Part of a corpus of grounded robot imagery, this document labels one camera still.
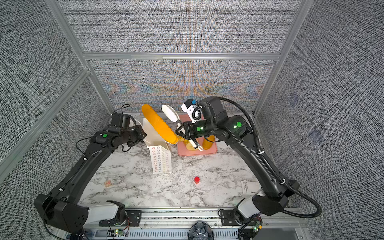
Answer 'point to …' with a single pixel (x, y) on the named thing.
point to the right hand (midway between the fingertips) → (179, 129)
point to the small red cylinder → (196, 179)
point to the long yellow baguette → (168, 135)
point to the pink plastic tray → (182, 151)
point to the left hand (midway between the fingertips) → (148, 133)
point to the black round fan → (201, 231)
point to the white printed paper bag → (159, 146)
